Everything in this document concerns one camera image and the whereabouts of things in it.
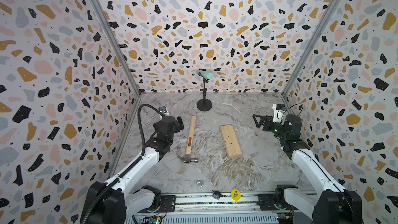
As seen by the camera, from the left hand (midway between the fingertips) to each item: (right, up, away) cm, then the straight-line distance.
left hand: (175, 118), depth 83 cm
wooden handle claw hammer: (+7, -23, +4) cm, 24 cm away
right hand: (+47, +1, -2) cm, 47 cm away
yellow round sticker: (+32, -37, -7) cm, 49 cm away
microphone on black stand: (+15, +8, +29) cm, 34 cm away
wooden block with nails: (+32, -16, +7) cm, 36 cm away
